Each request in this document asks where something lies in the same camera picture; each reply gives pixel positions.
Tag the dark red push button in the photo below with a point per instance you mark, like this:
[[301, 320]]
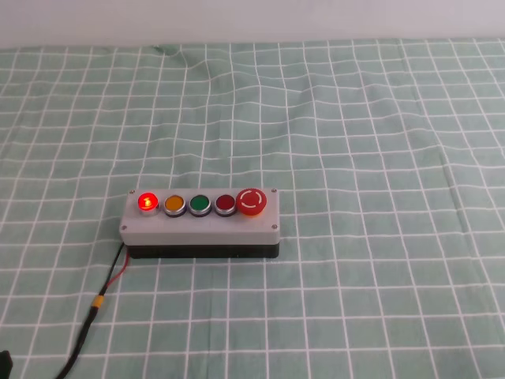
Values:
[[225, 205]]

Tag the black object at corner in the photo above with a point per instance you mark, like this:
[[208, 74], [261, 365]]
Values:
[[6, 365]]

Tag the cyan checkered tablecloth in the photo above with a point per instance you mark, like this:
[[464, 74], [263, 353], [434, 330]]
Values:
[[388, 156]]

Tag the green push button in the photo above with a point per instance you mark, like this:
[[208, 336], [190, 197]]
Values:
[[200, 205]]

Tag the red emergency stop button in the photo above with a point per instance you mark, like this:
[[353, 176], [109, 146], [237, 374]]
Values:
[[251, 201]]

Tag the grey black button switch box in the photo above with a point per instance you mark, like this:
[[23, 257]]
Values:
[[211, 236]]

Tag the red indicator lamp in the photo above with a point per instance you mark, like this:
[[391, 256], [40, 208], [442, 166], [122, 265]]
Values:
[[148, 204]]

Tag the yellow push button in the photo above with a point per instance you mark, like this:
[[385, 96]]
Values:
[[174, 206]]

